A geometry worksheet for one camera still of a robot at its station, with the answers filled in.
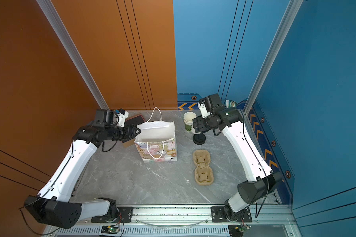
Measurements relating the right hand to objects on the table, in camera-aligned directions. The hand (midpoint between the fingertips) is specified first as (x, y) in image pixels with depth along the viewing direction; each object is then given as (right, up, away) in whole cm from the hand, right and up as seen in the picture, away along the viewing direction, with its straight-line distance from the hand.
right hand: (202, 123), depth 75 cm
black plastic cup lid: (+1, -10, +25) cm, 27 cm away
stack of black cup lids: (+1, -10, +25) cm, 27 cm away
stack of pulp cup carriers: (+2, -29, +10) cm, 31 cm away
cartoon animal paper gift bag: (-23, -9, -3) cm, 25 cm away
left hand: (-33, -3, +1) cm, 33 cm away
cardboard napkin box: (-45, -13, +22) cm, 52 cm away
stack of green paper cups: (-7, +3, +24) cm, 25 cm away
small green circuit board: (-45, -52, -4) cm, 69 cm away
